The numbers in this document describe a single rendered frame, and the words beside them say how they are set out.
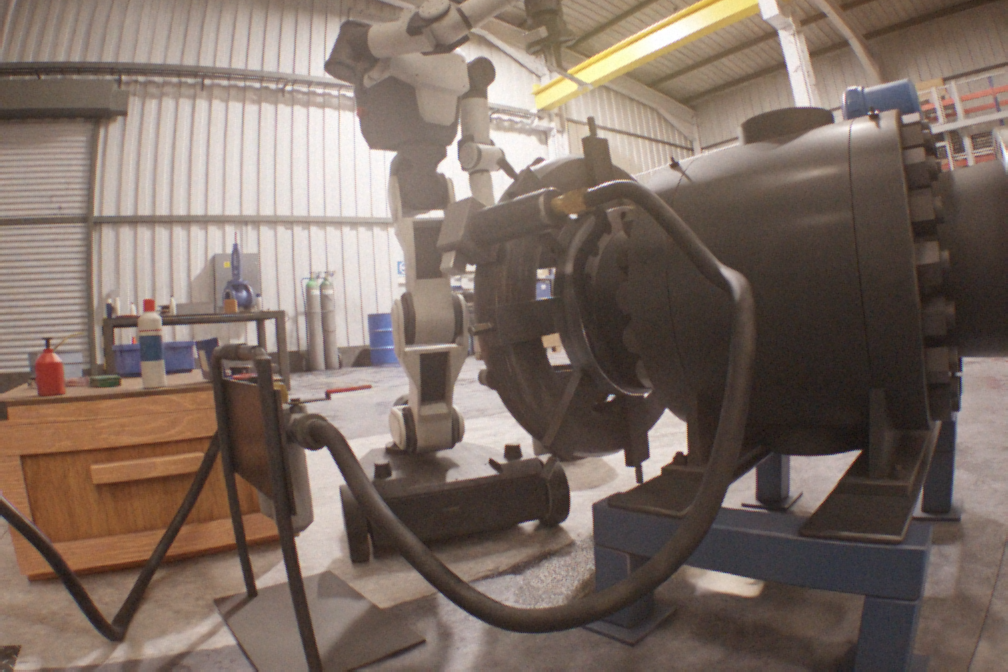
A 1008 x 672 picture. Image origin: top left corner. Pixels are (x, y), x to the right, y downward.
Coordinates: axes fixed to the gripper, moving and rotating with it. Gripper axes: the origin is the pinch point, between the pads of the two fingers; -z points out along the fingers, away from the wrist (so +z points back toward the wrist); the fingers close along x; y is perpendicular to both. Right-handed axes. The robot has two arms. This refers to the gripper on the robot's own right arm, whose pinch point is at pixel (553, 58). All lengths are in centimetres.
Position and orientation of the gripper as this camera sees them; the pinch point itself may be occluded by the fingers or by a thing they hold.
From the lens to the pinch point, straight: 132.2
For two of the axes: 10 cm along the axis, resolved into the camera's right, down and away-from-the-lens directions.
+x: 8.3, -1.2, -5.5
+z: -1.4, -9.9, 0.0
